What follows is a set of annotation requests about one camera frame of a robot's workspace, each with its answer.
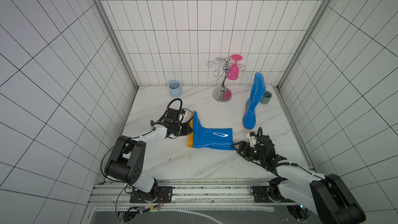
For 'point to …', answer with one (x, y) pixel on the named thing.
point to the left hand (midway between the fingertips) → (189, 132)
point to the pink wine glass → (233, 72)
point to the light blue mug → (175, 89)
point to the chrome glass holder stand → (225, 68)
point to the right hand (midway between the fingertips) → (233, 145)
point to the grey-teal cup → (266, 97)
